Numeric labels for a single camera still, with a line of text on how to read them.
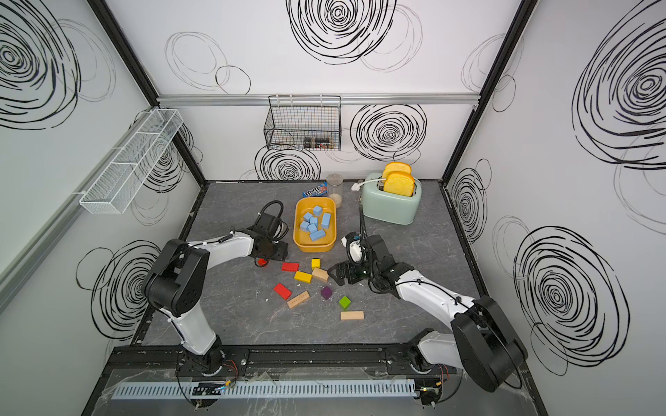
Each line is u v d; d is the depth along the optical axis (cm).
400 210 96
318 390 96
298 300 85
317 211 106
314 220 102
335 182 102
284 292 87
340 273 74
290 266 93
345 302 84
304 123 145
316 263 91
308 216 105
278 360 75
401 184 93
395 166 94
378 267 66
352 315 83
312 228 101
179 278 49
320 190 116
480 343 41
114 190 72
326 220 103
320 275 89
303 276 89
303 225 102
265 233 77
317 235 100
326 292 86
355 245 76
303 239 100
